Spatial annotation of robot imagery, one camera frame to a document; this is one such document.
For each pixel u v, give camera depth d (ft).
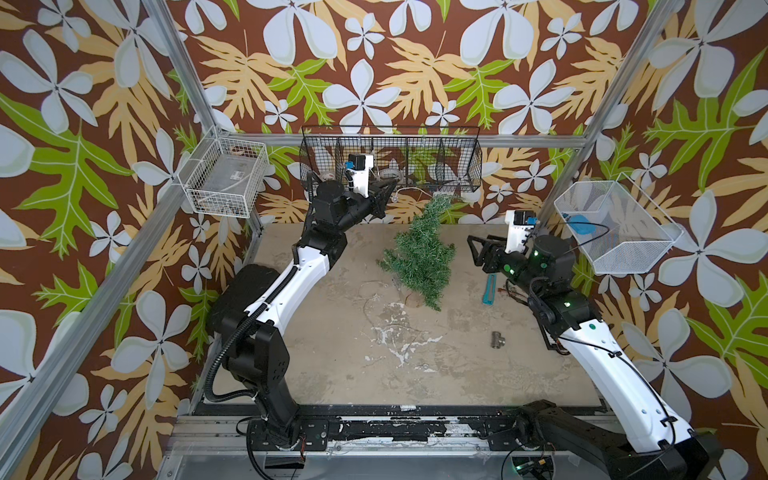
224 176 2.85
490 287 3.33
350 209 2.08
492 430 2.45
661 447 1.23
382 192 2.10
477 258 2.11
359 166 1.99
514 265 1.94
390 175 3.23
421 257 2.56
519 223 1.93
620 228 2.67
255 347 1.47
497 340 2.90
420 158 3.18
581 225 2.98
